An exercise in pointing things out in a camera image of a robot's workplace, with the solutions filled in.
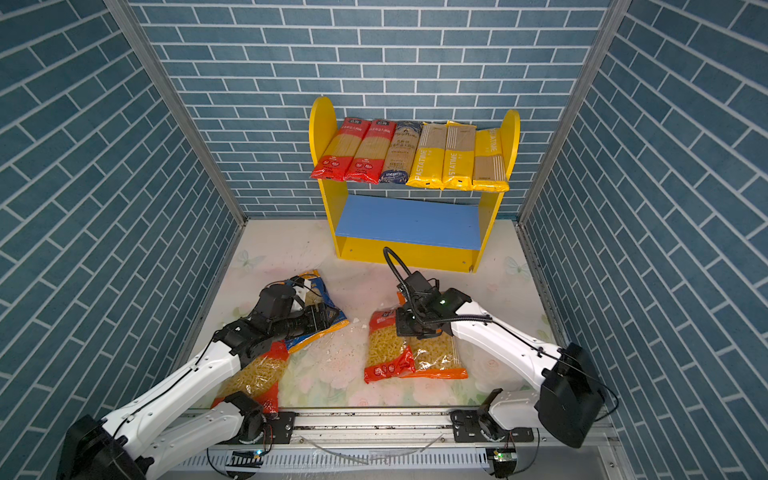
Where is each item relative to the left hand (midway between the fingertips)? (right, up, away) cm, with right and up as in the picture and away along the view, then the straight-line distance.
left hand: (332, 316), depth 79 cm
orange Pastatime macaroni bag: (+28, -12, +3) cm, 30 cm away
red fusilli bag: (+15, -10, -1) cm, 18 cm away
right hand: (+17, -2, 0) cm, 17 cm away
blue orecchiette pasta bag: (-11, -8, +3) cm, 14 cm away
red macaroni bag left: (-19, -16, -1) cm, 25 cm away
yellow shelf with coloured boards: (+26, +25, +18) cm, 40 cm away
